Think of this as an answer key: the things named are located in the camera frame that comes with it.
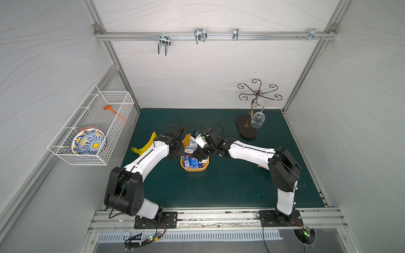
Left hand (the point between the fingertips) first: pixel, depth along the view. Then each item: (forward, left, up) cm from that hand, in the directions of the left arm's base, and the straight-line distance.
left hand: (178, 152), depth 87 cm
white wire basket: (+4, +36, +26) cm, 45 cm away
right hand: (+2, -10, +1) cm, 11 cm away
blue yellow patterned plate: (-10, +31, +25) cm, 41 cm away
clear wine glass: (+16, -45, +11) cm, 49 cm away
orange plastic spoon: (+12, +33, +23) cm, 42 cm away
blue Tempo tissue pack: (-4, -9, -5) cm, 11 cm away
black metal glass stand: (+29, -42, -7) cm, 52 cm away
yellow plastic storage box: (+10, -2, -6) cm, 12 cm away
